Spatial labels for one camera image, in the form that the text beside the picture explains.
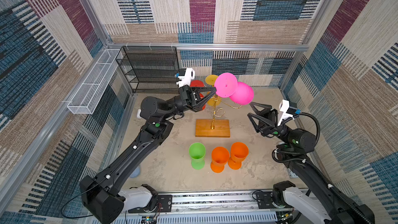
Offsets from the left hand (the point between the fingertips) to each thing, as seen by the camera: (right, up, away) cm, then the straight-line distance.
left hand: (215, 92), depth 45 cm
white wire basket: (-57, 0, +26) cm, 62 cm away
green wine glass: (-6, -28, +36) cm, 46 cm away
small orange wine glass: (+5, -29, +32) cm, 44 cm away
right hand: (+13, -6, +12) cm, 19 cm away
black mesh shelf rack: (-40, +21, +66) cm, 80 cm away
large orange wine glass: (+15, -27, +32) cm, 44 cm away
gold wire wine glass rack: (+5, -18, +51) cm, 55 cm away
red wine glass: (-6, +7, +33) cm, 34 cm away
